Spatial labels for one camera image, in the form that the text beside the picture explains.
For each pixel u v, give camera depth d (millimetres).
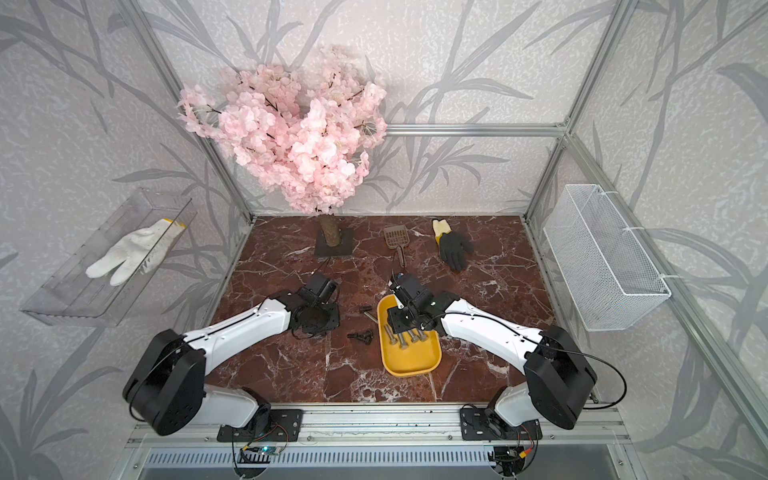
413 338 866
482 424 727
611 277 597
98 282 632
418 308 628
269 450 703
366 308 954
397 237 1150
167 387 421
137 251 674
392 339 868
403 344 865
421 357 865
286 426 731
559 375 415
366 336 870
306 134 619
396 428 752
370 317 920
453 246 1116
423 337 872
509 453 743
